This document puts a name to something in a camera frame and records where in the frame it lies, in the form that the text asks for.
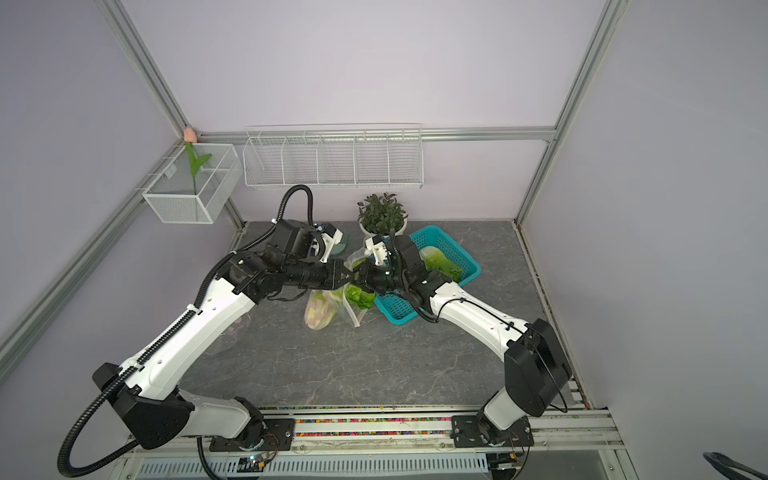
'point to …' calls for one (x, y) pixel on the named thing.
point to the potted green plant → (382, 215)
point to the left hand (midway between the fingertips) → (353, 279)
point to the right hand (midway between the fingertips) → (339, 276)
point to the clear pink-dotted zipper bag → (347, 313)
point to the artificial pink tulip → (195, 164)
